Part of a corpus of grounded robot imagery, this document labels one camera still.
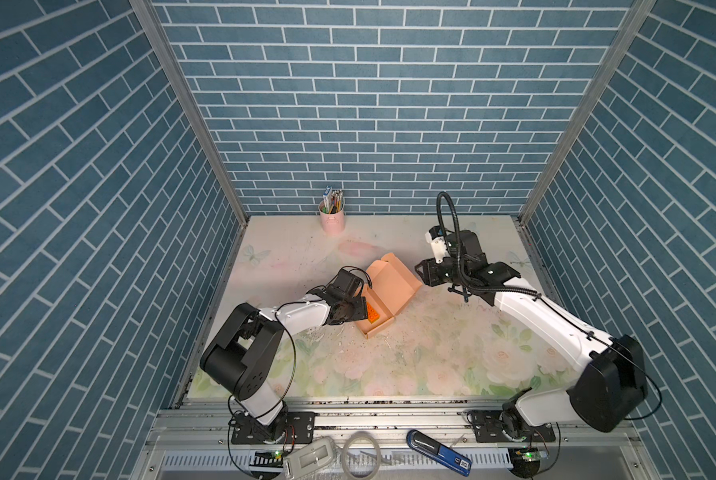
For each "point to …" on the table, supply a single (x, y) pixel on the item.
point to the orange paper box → (392, 286)
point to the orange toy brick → (373, 315)
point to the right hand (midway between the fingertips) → (419, 262)
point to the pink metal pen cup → (332, 215)
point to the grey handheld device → (309, 457)
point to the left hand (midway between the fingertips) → (361, 311)
